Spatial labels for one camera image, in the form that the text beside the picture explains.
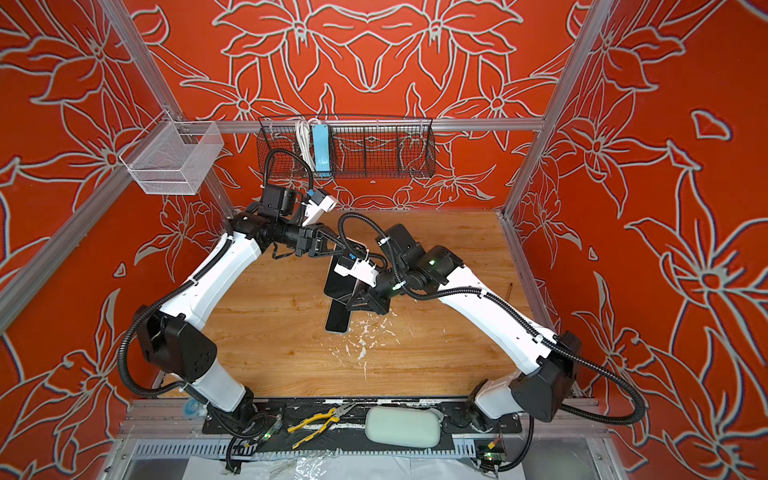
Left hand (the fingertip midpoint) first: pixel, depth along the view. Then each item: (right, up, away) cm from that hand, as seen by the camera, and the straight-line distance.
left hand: (346, 250), depth 63 cm
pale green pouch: (+14, -42, +5) cm, 45 cm away
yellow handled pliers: (-4, -42, +9) cm, 43 cm away
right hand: (0, -12, +1) cm, 12 cm away
